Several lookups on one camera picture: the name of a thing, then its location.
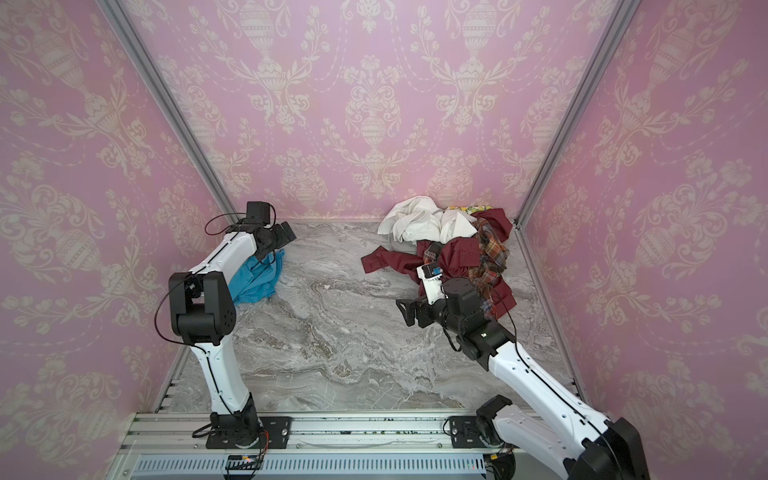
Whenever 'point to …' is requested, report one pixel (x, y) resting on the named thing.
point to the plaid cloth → (485, 266)
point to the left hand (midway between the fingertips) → (283, 238)
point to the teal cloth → (256, 278)
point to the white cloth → (420, 218)
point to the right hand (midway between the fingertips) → (412, 294)
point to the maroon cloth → (453, 256)
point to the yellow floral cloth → (471, 209)
